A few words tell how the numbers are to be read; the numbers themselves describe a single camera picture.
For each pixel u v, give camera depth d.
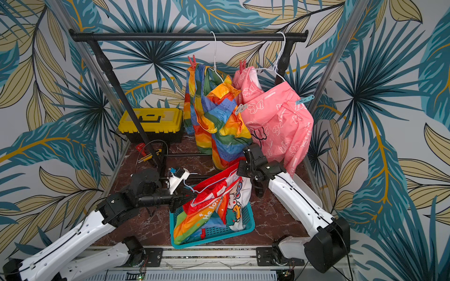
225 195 0.75
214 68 0.57
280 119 0.64
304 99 0.54
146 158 1.01
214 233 0.80
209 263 0.73
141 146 1.09
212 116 0.64
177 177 0.57
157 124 1.01
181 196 0.56
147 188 0.49
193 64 0.68
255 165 0.58
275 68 0.56
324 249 0.39
